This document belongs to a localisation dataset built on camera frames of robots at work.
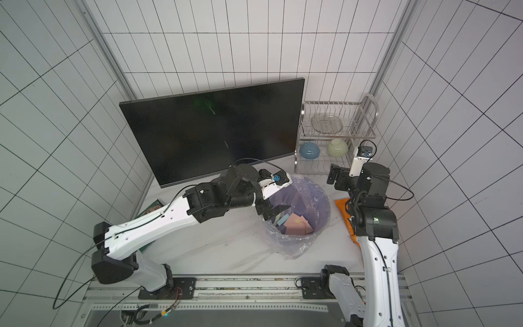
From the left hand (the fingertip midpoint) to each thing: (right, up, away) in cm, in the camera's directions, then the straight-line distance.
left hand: (276, 196), depth 63 cm
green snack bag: (-55, -9, +28) cm, 62 cm away
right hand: (+21, +10, +3) cm, 23 cm away
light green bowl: (+36, +18, +43) cm, 59 cm away
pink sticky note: (+10, -15, +16) cm, 24 cm away
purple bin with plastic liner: (+13, -3, +11) cm, 17 cm away
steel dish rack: (+47, +33, +42) cm, 72 cm away
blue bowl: (+21, +17, +43) cm, 51 cm away
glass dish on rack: (+26, +29, +29) cm, 48 cm away
